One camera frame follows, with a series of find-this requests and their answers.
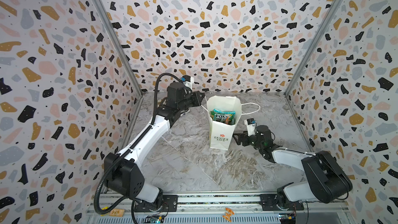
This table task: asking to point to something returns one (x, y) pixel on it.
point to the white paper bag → (221, 134)
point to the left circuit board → (155, 219)
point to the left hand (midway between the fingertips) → (206, 93)
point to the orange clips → (228, 214)
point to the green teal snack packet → (225, 117)
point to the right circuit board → (287, 218)
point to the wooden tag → (116, 212)
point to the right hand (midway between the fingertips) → (239, 133)
